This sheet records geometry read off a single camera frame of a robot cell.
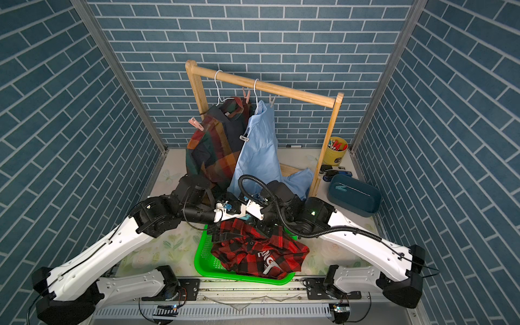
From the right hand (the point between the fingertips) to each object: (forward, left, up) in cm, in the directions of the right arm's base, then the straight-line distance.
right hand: (250, 219), depth 64 cm
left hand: (-1, +1, +1) cm, 2 cm away
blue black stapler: (+39, -34, -21) cm, 56 cm away
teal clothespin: (0, +1, +3) cm, 3 cm away
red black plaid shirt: (-4, +5, -17) cm, 18 cm away
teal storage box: (+30, -47, -28) cm, 62 cm away
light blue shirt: (+26, +1, +3) cm, 26 cm away
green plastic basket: (-8, +18, -24) cm, 31 cm away
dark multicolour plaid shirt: (+25, +19, +3) cm, 31 cm away
